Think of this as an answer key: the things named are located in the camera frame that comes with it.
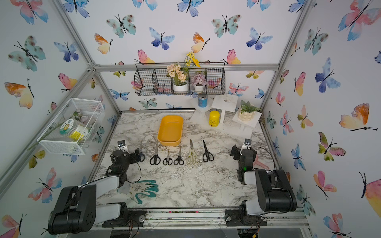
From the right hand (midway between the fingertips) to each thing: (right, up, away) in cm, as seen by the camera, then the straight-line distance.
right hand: (244, 145), depth 91 cm
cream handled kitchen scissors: (-32, -8, +4) cm, 33 cm away
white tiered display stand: (-4, +14, +20) cm, 24 cm away
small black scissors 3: (-55, -9, +3) cm, 56 cm away
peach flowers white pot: (-40, +37, 0) cm, 55 cm away
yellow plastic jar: (-17, +17, +12) cm, 27 cm away
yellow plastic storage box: (-49, +8, +22) cm, 54 cm away
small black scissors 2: (-48, -10, +3) cm, 49 cm away
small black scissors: (-40, -10, +2) cm, 41 cm away
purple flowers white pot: (-28, +39, -3) cm, 48 cm away
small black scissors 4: (-65, -5, +6) cm, 66 cm away
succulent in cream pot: (0, +20, -4) cm, 21 cm away
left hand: (-69, -1, -1) cm, 69 cm away
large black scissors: (-22, -7, +4) cm, 24 cm away
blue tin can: (-25, +29, +6) cm, 39 cm away
